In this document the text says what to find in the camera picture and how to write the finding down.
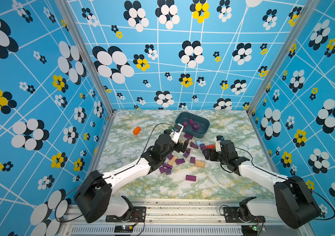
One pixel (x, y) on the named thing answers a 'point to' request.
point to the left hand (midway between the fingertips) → (183, 133)
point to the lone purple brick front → (190, 178)
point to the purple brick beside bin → (187, 135)
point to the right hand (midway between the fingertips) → (210, 151)
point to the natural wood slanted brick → (171, 162)
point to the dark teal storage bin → (205, 124)
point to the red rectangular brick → (210, 146)
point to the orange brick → (136, 131)
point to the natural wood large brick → (200, 163)
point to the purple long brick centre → (179, 161)
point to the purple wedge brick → (193, 145)
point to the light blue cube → (198, 142)
